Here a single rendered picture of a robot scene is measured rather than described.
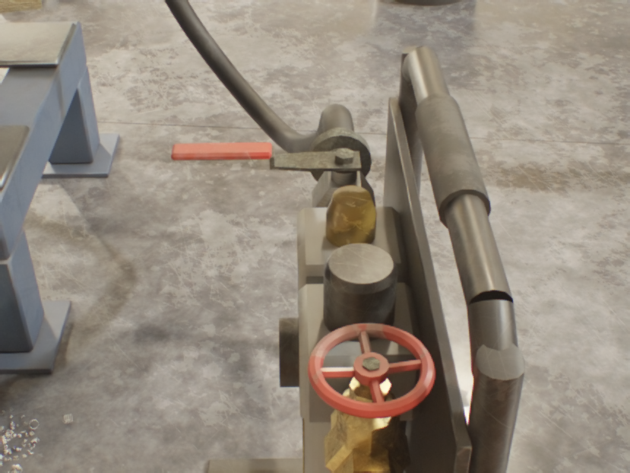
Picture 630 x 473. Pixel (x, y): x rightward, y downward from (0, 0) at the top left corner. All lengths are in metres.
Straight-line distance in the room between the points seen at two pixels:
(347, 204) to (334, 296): 0.10
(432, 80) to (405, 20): 1.55
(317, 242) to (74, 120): 0.99
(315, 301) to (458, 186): 0.14
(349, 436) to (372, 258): 0.12
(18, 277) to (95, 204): 0.37
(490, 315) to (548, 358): 0.81
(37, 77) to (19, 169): 0.24
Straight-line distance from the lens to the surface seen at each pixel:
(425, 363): 0.52
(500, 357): 0.46
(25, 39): 1.54
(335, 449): 0.56
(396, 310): 0.62
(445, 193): 0.54
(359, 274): 0.57
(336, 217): 0.66
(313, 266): 0.65
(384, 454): 0.55
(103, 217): 1.53
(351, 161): 0.75
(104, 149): 1.70
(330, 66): 1.98
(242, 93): 1.29
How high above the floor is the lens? 0.87
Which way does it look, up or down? 37 degrees down
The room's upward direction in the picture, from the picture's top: straight up
